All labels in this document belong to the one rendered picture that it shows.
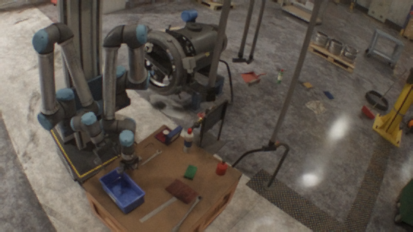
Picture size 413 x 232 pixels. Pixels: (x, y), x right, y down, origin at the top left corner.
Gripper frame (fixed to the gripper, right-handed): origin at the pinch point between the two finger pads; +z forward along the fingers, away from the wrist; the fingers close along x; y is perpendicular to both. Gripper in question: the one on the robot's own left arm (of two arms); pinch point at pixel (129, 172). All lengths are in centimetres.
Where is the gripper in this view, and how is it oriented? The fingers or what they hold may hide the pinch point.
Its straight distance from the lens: 185.6
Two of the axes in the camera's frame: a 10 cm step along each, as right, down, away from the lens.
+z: -1.5, 7.6, 6.3
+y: 7.4, 5.1, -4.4
